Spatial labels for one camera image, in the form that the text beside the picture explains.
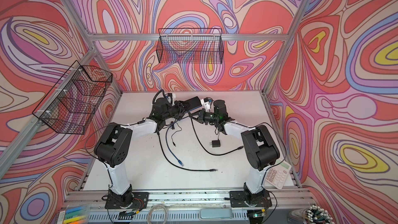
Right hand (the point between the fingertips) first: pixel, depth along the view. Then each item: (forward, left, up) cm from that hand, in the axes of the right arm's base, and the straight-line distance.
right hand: (190, 118), depth 86 cm
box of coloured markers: (-41, +53, -15) cm, 68 cm away
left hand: (+7, -2, +4) cm, 9 cm away
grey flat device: (-44, -7, -9) cm, 45 cm away
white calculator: (-27, -45, -14) cm, 54 cm away
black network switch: (+9, -3, +4) cm, 10 cm away
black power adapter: (-9, -14, -14) cm, 22 cm away
